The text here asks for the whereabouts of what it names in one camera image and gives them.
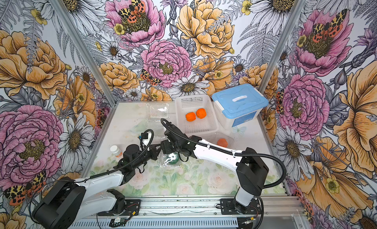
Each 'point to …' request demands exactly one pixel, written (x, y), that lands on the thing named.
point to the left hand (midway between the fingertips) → (163, 148)
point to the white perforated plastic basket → (195, 113)
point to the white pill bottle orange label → (116, 151)
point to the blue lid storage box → (237, 106)
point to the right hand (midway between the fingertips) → (167, 147)
